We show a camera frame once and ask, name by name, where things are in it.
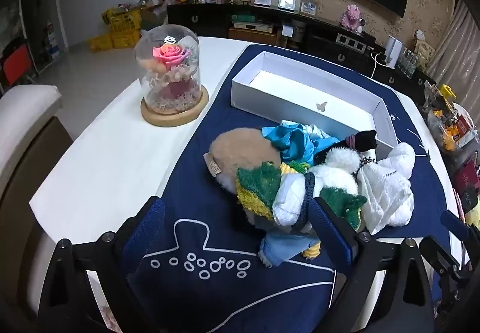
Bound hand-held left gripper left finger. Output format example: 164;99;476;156
37;196;166;333

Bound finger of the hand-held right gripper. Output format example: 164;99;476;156
442;210;480;247
420;235;461;281

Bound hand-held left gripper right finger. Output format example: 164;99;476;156
307;196;445;333

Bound denim cloth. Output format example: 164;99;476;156
258;172;324;268

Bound white fluffy knit cloth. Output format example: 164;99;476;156
355;142;416;235

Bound teal cloth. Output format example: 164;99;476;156
261;124;321;166

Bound black sock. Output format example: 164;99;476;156
314;129;378;166

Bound light blue mesh cloth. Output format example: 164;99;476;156
279;120;340;142

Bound brown plush toy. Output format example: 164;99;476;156
203;127;283;193

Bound white cardboard box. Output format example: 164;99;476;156
230;51;399;159

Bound dark gift box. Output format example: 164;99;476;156
461;190;480;214

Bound red gift box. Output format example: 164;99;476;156
452;160;480;191

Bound navy blue table mat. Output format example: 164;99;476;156
124;44;460;333

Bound white fluffy plush toy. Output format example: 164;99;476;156
314;147;363;203

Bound yellow knit cloth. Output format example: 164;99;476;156
279;161;314;175

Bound plastic bag of toys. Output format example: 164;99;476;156
424;82;480;154

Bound green yellow fuzzy sock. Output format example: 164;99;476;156
235;161;286;220

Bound yellow toy excavator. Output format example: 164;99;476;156
439;85;456;109

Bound white cushioned brown chair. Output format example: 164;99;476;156
0;85;74;319

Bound pack of glass bottles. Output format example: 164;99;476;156
397;48;419;77

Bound glass dome rose ornament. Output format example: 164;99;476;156
134;25;209;127

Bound yellow bag with doll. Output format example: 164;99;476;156
412;30;436;69

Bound beige curtain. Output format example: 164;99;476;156
427;0;480;94

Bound white tall appliance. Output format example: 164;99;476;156
386;35;403;69

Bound yellow plastic crate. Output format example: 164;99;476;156
112;31;141;49
88;35;113;52
102;7;141;34

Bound grey power strip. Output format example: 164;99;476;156
336;33;376;49

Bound printed bucket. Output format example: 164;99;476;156
292;20;307;43

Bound stacked blue white boxes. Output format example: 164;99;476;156
44;20;61;64

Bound red chair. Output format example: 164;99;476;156
0;42;32;88

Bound orange wooden box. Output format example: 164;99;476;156
228;27;278;46

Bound open cardboard box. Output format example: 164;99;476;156
140;0;167;31

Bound pink plush animal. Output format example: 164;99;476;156
339;4;362;32

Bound long black cabinet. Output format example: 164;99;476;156
167;3;437;94

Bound stack of flat devices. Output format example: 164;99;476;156
231;14;277;32

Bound white cable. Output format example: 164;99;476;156
369;52;387;79

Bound blue picture photo frame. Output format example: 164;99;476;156
299;0;319;17

